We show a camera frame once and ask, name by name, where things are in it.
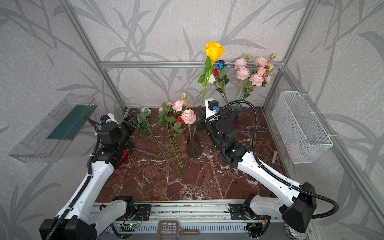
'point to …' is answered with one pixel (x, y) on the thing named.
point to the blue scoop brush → (275, 155)
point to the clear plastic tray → (47, 141)
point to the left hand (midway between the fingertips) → (136, 112)
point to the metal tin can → (294, 234)
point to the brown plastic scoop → (168, 230)
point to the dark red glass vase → (193, 148)
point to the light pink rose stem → (188, 116)
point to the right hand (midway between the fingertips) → (200, 102)
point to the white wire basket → (304, 138)
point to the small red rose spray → (168, 116)
